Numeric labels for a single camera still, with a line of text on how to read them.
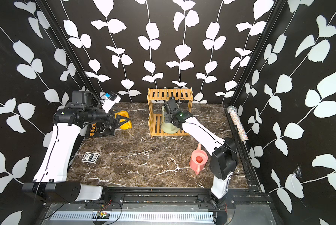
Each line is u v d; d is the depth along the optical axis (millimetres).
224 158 453
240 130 800
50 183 379
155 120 1074
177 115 614
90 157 881
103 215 707
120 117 608
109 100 579
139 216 701
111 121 592
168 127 978
